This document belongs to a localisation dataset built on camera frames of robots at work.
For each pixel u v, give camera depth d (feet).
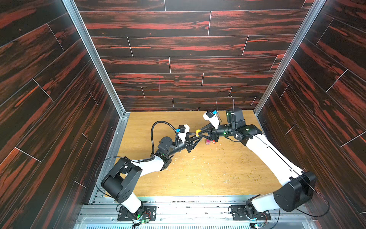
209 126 2.19
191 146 2.31
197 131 2.37
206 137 2.25
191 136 2.46
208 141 3.31
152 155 2.14
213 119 2.09
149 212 2.36
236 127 1.91
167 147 2.06
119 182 1.50
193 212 2.47
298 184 1.29
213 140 2.17
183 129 2.15
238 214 2.40
